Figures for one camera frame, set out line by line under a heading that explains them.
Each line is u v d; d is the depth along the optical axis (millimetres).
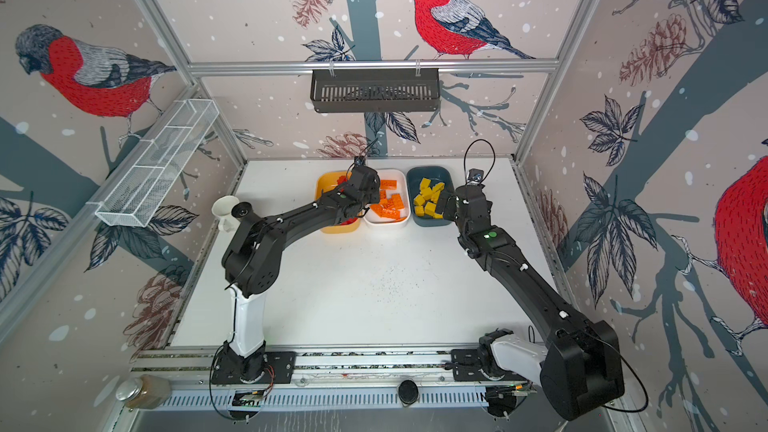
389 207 1039
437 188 1082
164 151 815
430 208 1027
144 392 636
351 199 755
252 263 525
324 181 1070
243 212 923
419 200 1055
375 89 1067
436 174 1091
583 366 385
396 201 1035
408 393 622
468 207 592
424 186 1091
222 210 951
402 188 1089
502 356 620
